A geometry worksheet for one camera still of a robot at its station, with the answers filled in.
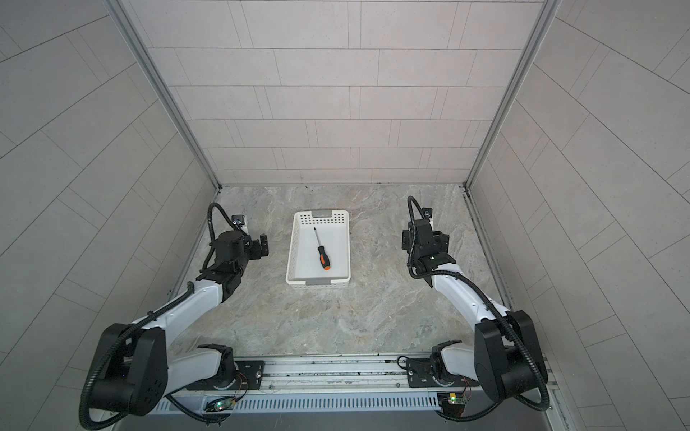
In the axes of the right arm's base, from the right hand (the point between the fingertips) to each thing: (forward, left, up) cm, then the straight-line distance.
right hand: (423, 231), depth 88 cm
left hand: (+3, +56, +2) cm, 56 cm away
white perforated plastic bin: (-5, +41, -10) cm, 43 cm away
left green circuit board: (-42, +58, -8) cm, 72 cm away
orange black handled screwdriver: (-2, +34, -8) cm, 35 cm away
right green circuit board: (-45, -1, -12) cm, 46 cm away
